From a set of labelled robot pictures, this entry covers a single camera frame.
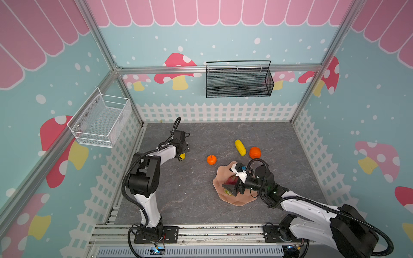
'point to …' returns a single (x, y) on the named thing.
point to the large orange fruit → (255, 152)
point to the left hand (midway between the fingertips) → (181, 150)
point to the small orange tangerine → (212, 159)
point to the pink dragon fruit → (232, 180)
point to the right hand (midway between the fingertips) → (226, 176)
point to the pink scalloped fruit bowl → (223, 173)
